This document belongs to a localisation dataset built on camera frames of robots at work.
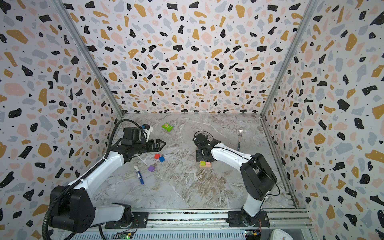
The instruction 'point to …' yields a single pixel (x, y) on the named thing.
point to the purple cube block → (151, 168)
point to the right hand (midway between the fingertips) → (201, 154)
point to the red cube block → (157, 156)
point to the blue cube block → (161, 159)
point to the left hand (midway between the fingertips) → (158, 141)
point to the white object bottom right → (279, 234)
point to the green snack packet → (167, 127)
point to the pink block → (208, 163)
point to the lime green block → (202, 163)
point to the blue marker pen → (139, 175)
